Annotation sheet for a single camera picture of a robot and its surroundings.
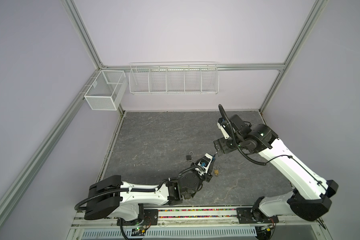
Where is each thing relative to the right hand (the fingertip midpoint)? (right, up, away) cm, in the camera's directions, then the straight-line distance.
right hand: (224, 143), depth 70 cm
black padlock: (-16, -12, +24) cm, 32 cm away
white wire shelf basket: (-27, +42, +35) cm, 61 cm away
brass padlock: (0, -19, +19) cm, 27 cm away
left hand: (-7, -7, -1) cm, 10 cm away
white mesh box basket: (-72, +31, +29) cm, 83 cm away
